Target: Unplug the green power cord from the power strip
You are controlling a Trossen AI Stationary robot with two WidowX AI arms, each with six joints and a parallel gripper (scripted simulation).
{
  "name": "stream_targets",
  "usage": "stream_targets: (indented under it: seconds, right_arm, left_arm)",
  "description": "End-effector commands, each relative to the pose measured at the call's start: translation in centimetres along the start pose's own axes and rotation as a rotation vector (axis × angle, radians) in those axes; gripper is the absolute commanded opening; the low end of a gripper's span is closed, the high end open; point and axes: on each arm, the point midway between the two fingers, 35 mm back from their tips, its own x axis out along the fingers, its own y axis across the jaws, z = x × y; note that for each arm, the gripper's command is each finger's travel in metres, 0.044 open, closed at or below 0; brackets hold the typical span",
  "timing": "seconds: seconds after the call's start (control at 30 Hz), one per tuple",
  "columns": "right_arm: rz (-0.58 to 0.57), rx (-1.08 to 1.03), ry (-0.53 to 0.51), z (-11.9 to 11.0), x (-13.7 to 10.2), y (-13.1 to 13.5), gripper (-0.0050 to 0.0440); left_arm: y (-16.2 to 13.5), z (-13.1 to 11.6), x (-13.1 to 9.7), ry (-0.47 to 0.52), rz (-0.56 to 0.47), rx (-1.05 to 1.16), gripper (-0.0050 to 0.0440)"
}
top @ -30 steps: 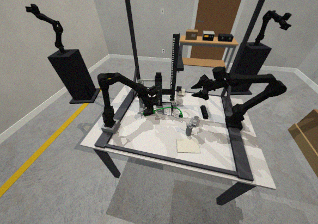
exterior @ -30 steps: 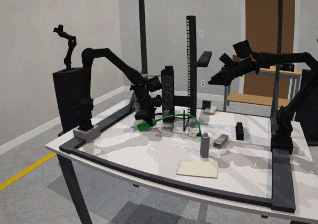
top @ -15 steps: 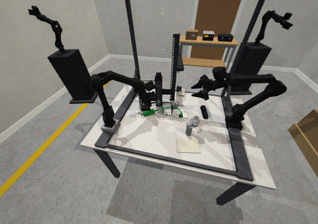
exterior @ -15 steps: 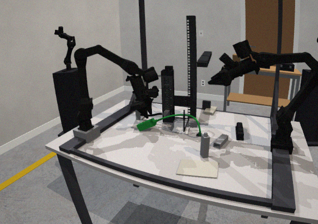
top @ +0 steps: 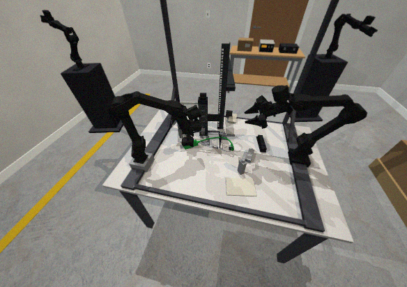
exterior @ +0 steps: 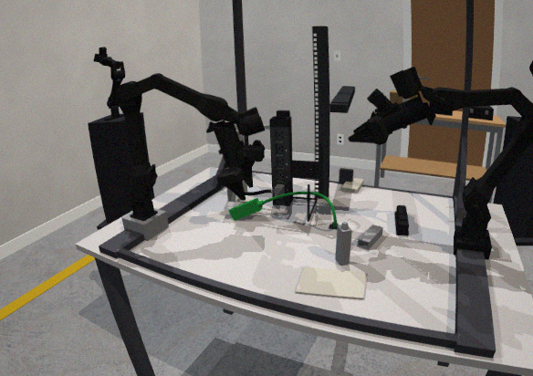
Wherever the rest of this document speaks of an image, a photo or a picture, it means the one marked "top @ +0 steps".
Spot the green power plug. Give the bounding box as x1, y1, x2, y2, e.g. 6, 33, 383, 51
183, 140, 199, 149

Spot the beige flat rectangular pad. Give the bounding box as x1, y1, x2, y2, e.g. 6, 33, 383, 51
226, 178, 256, 196

